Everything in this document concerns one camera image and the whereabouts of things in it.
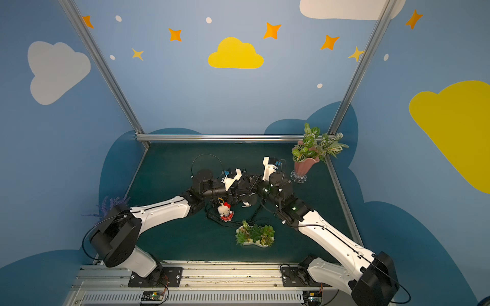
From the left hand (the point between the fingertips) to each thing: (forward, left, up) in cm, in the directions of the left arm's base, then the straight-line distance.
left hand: (250, 183), depth 77 cm
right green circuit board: (-36, -26, -23) cm, 50 cm away
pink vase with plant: (+18, -29, +2) cm, 34 cm away
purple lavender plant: (-12, +55, -2) cm, 56 cm away
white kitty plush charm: (-6, +11, -14) cm, 19 cm away
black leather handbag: (-3, +3, -23) cm, 24 cm away
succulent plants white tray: (-16, -6, -17) cm, 24 cm away
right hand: (+1, +2, +6) cm, 7 cm away
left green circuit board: (-37, +36, -23) cm, 57 cm away
